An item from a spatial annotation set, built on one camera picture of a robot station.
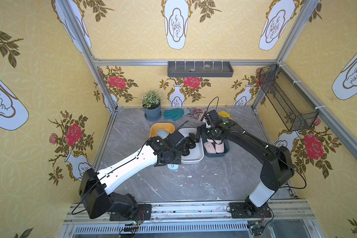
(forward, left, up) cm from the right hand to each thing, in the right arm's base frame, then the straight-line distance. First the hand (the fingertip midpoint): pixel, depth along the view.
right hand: (201, 135), depth 88 cm
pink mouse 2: (-2, -6, -11) cm, 13 cm away
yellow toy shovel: (+30, -20, -13) cm, 38 cm away
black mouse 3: (+4, +4, -9) cm, 11 cm away
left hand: (-16, +13, +1) cm, 21 cm away
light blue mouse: (-21, +15, +3) cm, 26 cm away
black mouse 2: (0, +6, -12) cm, 13 cm away
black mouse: (-4, +9, -12) cm, 16 cm away
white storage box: (-5, +2, -15) cm, 16 cm away
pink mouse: (+1, -13, -13) cm, 18 cm away
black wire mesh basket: (+12, -52, +12) cm, 55 cm away
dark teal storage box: (-2, -17, -10) cm, 20 cm away
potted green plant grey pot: (+22, +34, +2) cm, 40 cm away
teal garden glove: (+28, +19, -12) cm, 36 cm away
